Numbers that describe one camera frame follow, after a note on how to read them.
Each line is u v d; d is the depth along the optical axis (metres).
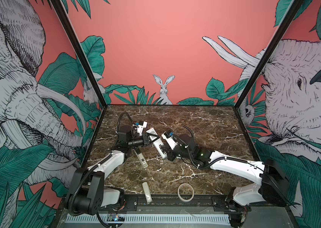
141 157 0.87
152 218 0.70
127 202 0.74
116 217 0.70
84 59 0.91
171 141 0.65
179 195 0.76
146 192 0.75
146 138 0.72
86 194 0.41
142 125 0.77
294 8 0.70
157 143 0.77
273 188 0.40
